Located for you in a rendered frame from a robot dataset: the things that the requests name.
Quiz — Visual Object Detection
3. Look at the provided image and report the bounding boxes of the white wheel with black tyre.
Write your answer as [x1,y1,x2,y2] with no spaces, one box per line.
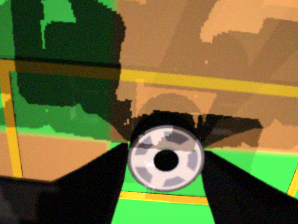
[127,113,205,192]

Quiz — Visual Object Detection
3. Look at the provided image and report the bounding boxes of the yellow boundary lines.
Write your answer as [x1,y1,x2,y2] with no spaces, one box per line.
[0,59,298,205]

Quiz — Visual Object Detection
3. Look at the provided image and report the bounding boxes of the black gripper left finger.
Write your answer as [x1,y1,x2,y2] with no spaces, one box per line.
[0,143,129,224]

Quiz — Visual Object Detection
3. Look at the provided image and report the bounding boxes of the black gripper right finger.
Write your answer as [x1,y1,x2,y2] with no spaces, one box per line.
[200,150,298,224]

